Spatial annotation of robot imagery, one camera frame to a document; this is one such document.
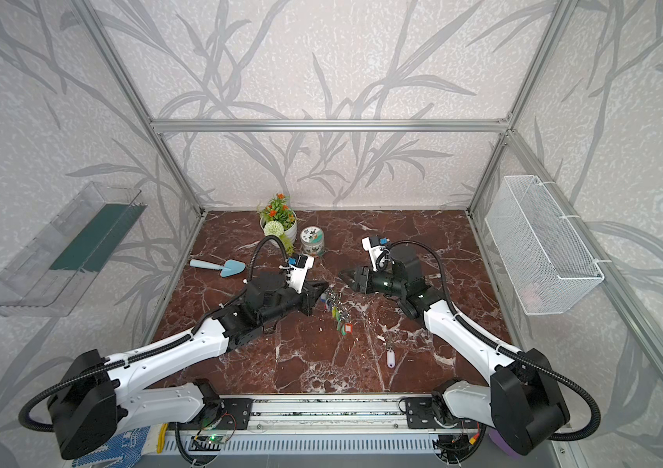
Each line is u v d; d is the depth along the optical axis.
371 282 0.69
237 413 0.74
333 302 0.74
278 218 0.99
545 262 0.63
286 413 0.75
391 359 0.83
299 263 0.66
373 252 0.72
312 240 1.02
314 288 0.70
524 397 0.40
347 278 0.77
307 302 0.66
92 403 0.39
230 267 1.03
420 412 0.74
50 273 0.64
